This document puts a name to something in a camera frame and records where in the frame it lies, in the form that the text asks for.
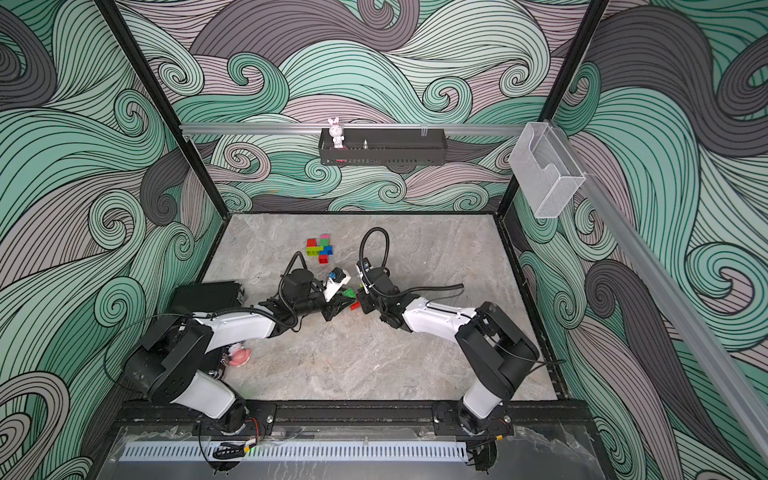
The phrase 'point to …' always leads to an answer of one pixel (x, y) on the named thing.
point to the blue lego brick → (327, 250)
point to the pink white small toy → (239, 355)
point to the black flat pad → (208, 297)
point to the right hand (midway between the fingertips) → (362, 291)
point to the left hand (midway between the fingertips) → (351, 291)
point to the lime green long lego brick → (313, 251)
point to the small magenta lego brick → (325, 236)
